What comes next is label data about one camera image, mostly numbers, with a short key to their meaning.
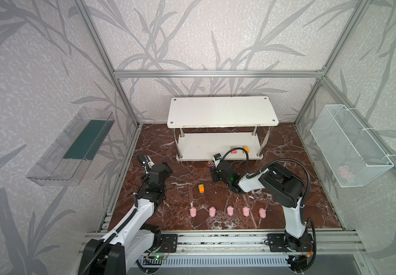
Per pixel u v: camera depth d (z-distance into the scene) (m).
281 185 0.53
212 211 0.81
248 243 0.75
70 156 0.64
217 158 0.86
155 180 0.63
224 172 0.76
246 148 0.98
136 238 0.57
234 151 0.85
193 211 0.82
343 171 0.74
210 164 0.96
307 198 0.53
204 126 0.74
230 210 0.82
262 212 0.81
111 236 0.43
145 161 0.71
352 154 0.63
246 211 0.82
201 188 0.88
